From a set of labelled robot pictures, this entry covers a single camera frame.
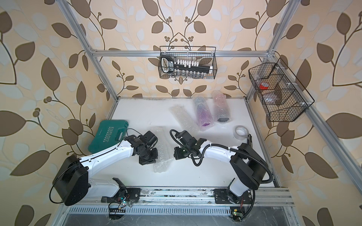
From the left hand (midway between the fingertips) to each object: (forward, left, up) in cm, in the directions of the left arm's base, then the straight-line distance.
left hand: (155, 159), depth 81 cm
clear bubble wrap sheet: (+4, -5, 0) cm, 7 cm away
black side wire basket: (+23, -69, +29) cm, 78 cm away
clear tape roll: (+22, -57, -4) cm, 61 cm away
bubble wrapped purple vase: (+32, -30, +4) cm, 44 cm away
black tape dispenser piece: (+16, -61, -4) cm, 63 cm away
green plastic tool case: (+18, +34, -1) cm, 39 cm away
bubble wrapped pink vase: (+34, -43, +5) cm, 55 cm away
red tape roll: (+33, -62, +29) cm, 76 cm away
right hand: (+3, -11, -1) cm, 11 cm away
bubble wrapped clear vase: (+28, -16, +3) cm, 32 cm away
